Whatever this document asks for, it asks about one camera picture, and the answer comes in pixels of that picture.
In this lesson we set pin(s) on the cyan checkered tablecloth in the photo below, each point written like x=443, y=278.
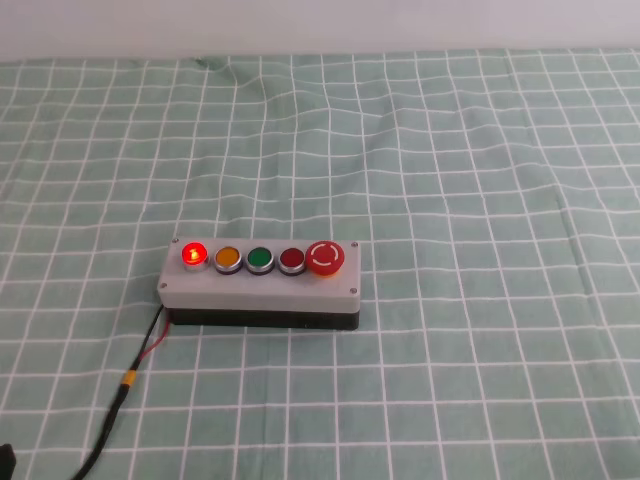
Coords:
x=495, y=198

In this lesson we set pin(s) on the grey black button switch box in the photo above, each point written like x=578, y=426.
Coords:
x=272, y=283

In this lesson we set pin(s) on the black object at corner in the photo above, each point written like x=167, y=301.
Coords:
x=7, y=462

